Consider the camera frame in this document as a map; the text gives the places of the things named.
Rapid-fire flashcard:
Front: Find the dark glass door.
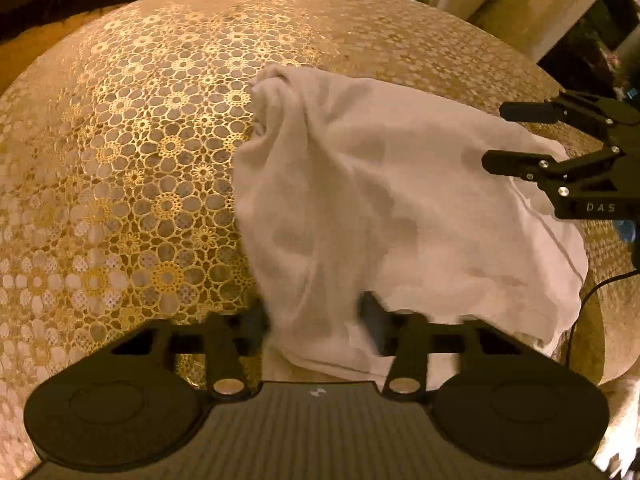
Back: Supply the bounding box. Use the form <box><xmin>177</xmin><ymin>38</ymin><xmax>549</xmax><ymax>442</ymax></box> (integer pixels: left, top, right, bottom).
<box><xmin>537</xmin><ymin>0</ymin><xmax>640</xmax><ymax>101</ymax></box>

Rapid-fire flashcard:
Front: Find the black cable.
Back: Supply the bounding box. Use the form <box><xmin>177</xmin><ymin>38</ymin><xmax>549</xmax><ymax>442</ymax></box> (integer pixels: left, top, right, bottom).
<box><xmin>565</xmin><ymin>269</ymin><xmax>640</xmax><ymax>366</ymax></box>

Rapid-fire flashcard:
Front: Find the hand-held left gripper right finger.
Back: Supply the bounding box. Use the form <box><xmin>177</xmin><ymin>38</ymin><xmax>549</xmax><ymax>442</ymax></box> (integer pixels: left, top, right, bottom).
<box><xmin>361</xmin><ymin>292</ymin><xmax>526</xmax><ymax>397</ymax></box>

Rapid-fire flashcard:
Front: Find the gold lace tablecloth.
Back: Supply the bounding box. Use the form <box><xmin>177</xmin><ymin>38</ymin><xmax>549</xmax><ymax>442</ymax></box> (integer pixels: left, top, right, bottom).
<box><xmin>0</xmin><ymin>0</ymin><xmax>640</xmax><ymax>461</ymax></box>

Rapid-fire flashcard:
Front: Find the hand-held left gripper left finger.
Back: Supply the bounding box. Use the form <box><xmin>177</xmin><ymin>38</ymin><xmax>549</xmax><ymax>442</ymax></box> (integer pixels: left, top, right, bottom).
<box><xmin>112</xmin><ymin>304</ymin><xmax>272</xmax><ymax>402</ymax></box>

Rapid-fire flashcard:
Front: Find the white printed sweatshirt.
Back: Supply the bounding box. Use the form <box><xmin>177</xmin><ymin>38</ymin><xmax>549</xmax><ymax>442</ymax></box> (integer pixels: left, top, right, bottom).
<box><xmin>231</xmin><ymin>64</ymin><xmax>590</xmax><ymax>378</ymax></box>

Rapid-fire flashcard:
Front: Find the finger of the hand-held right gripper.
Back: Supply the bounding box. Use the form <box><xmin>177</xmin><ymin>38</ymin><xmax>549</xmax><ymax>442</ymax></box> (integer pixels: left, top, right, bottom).
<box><xmin>500</xmin><ymin>91</ymin><xmax>626</xmax><ymax>133</ymax></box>
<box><xmin>481</xmin><ymin>146</ymin><xmax>623</xmax><ymax>196</ymax></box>

